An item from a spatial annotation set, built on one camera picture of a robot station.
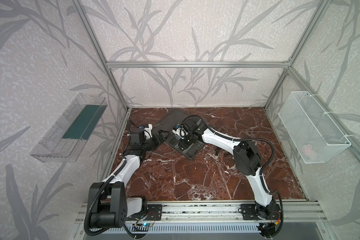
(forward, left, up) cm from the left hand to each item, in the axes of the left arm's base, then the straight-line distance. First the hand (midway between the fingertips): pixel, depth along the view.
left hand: (168, 132), depth 84 cm
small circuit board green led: (-43, +11, -19) cm, 49 cm away
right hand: (+2, -7, -11) cm, 13 cm away
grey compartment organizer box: (+25, +1, -19) cm, 31 cm away
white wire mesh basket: (-13, -65, +17) cm, 69 cm away
